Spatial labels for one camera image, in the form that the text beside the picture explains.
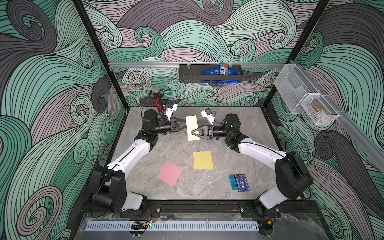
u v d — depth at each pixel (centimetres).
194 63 95
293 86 78
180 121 69
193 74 96
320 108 66
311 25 77
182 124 70
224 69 90
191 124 69
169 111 70
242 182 81
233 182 83
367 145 52
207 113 68
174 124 65
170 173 88
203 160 91
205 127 67
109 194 41
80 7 71
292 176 44
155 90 95
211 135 65
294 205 76
